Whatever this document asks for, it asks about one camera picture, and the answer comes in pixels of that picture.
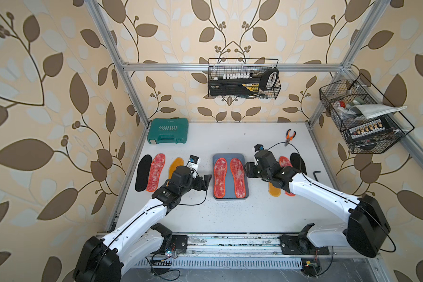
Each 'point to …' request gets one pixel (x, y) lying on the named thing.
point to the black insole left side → (142, 174)
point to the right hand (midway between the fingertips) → (246, 166)
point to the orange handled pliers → (288, 138)
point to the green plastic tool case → (168, 130)
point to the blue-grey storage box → (229, 181)
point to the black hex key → (314, 172)
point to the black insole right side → (297, 161)
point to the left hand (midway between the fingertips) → (202, 172)
